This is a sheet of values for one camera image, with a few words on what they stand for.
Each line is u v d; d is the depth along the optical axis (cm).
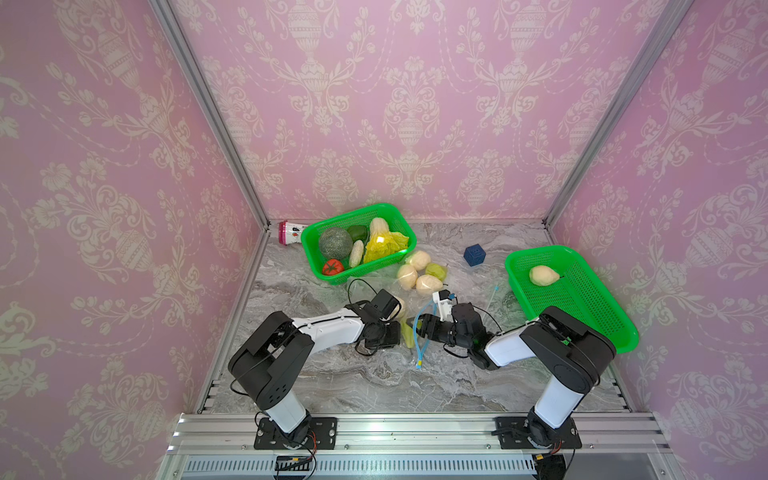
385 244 101
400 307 76
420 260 102
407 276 97
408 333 86
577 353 50
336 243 100
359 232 112
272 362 46
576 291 99
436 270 100
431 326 80
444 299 85
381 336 77
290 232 109
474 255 105
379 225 109
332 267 100
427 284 97
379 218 114
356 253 106
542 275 99
